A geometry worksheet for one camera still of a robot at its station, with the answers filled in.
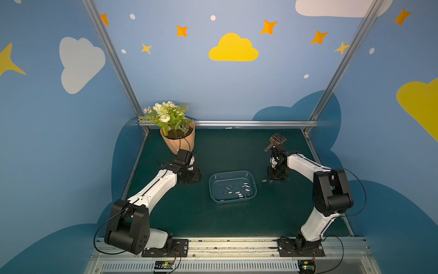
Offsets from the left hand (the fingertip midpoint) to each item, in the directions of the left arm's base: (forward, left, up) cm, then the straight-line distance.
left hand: (197, 175), depth 88 cm
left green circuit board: (-38, +11, -10) cm, 41 cm away
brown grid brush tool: (+34, -50, -8) cm, 61 cm away
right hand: (+4, -43, -7) cm, 44 cm away
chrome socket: (+2, -38, -9) cm, 39 cm away
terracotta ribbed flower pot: (+10, +5, +15) cm, 19 cm away
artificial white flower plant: (+22, +14, +21) cm, 33 cm away
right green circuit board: (-37, -51, -12) cm, 64 cm away
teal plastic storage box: (-2, -19, -9) cm, 21 cm away
